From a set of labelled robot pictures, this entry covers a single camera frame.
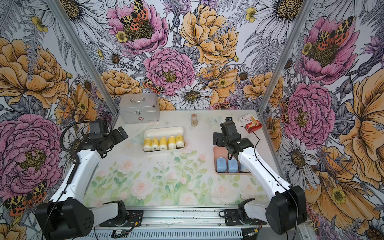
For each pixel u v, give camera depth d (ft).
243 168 2.73
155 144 3.08
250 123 3.58
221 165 2.83
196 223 2.42
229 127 2.03
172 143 3.06
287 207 1.28
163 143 3.04
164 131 3.66
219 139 2.44
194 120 3.65
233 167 2.77
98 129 1.96
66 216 1.26
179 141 3.16
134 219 2.41
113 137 2.31
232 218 2.42
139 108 3.36
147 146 3.05
